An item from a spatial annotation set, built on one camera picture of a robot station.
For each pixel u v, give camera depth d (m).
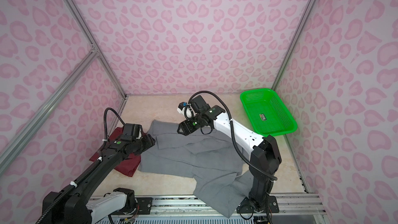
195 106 0.64
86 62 0.84
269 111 1.11
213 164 0.86
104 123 0.64
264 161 0.45
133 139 0.67
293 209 0.72
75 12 0.77
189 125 0.70
